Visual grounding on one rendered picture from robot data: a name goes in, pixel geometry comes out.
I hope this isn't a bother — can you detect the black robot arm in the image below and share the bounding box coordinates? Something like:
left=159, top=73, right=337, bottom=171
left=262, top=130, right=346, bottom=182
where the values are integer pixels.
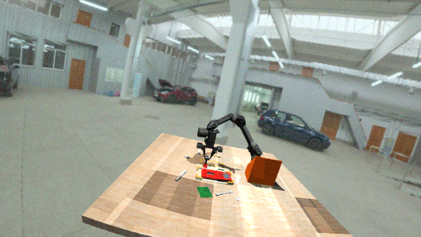
left=197, top=113, right=262, bottom=160

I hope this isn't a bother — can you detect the green flat rectangular patch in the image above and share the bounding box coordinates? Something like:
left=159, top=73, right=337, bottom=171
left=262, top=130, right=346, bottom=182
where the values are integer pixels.
left=197, top=187, right=213, bottom=198

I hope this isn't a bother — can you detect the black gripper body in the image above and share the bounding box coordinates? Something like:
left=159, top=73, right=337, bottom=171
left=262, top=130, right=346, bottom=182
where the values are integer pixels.
left=196, top=138, right=223, bottom=153

